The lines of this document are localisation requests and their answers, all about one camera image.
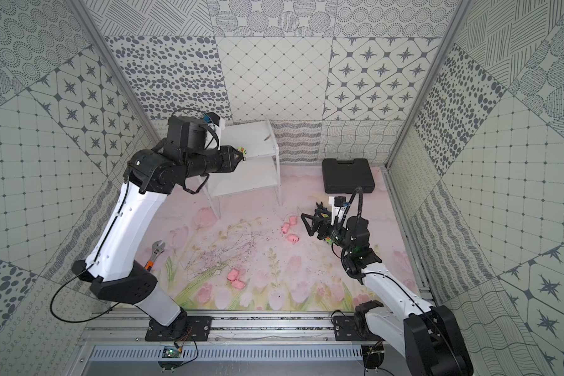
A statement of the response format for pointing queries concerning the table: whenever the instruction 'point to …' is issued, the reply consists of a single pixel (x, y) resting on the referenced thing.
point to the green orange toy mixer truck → (329, 240)
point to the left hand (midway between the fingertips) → (246, 155)
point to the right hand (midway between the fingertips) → (310, 215)
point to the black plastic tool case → (346, 177)
